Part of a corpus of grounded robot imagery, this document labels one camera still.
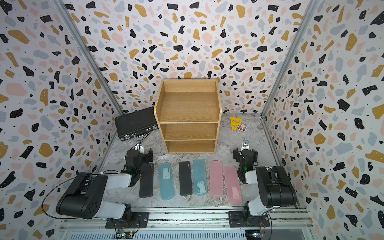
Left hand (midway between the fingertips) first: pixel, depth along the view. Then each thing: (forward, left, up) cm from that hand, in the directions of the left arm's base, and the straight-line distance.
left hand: (143, 148), depth 92 cm
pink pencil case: (-16, -44, -9) cm, 48 cm away
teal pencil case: (-17, -15, -8) cm, 24 cm away
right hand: (0, -64, -1) cm, 64 cm away
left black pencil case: (-21, -5, -6) cm, 22 cm away
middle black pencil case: (-16, -26, -8) cm, 32 cm away
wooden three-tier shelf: (+8, -29, +23) cm, 38 cm away
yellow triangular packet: (+28, -62, -8) cm, 68 cm away
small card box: (+22, -67, -7) cm, 71 cm away
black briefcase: (+24, +12, -3) cm, 27 cm away
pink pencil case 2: (-24, -53, -6) cm, 59 cm away
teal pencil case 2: (-16, -34, -8) cm, 39 cm away
